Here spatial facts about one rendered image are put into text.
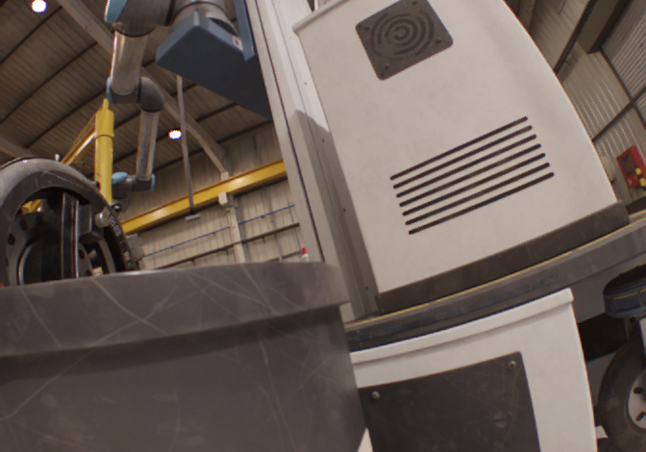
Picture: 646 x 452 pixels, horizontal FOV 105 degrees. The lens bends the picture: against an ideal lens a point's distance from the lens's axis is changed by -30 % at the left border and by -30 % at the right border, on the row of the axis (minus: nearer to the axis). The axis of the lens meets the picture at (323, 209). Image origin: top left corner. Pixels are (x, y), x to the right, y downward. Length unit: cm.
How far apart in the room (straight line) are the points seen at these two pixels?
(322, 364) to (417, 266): 30
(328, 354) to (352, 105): 42
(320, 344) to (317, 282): 3
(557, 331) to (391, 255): 23
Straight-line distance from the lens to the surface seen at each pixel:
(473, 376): 38
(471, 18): 55
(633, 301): 46
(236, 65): 95
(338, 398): 18
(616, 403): 51
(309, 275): 16
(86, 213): 115
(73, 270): 110
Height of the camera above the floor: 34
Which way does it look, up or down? 17 degrees up
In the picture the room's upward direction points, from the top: 16 degrees counter-clockwise
